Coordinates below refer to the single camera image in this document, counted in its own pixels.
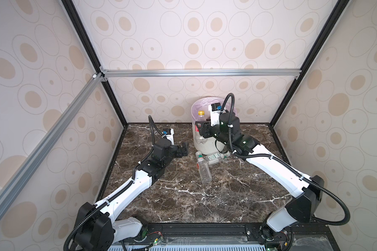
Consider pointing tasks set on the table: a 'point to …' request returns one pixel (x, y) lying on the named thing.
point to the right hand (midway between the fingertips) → (202, 120)
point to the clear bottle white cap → (203, 168)
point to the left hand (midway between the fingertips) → (186, 140)
